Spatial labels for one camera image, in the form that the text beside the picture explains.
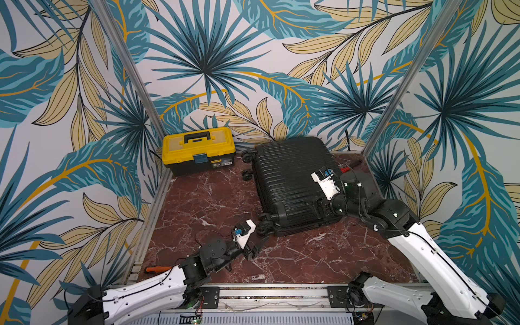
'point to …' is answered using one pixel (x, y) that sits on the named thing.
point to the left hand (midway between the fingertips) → (261, 232)
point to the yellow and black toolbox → (198, 151)
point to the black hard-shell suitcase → (286, 193)
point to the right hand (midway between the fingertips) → (312, 196)
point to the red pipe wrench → (343, 168)
